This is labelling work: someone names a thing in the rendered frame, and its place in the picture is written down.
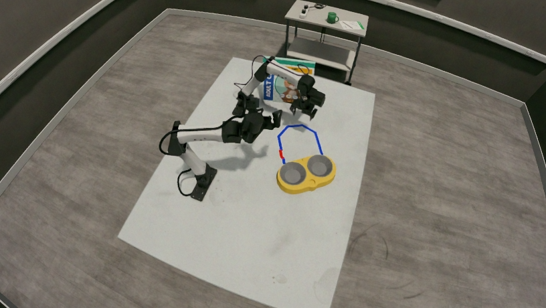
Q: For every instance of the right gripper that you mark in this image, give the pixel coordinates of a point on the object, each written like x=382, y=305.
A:
x=267, y=124

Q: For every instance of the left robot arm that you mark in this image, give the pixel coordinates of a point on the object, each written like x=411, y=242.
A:
x=303, y=83

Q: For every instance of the adult cat food pouch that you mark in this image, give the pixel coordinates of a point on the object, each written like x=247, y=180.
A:
x=276, y=89

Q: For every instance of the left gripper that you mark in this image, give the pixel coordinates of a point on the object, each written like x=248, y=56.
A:
x=306, y=107

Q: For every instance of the grey metal bowl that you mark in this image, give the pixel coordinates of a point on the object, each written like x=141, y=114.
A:
x=320, y=165
x=292, y=173

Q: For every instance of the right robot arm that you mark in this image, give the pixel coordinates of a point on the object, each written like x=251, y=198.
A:
x=233, y=132

